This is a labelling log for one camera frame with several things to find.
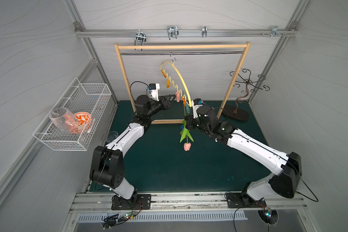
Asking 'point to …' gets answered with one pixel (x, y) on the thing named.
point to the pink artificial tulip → (185, 133)
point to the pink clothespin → (178, 96)
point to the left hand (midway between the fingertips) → (175, 96)
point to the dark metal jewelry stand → (232, 111)
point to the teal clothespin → (188, 110)
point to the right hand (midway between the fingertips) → (185, 116)
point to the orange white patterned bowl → (84, 120)
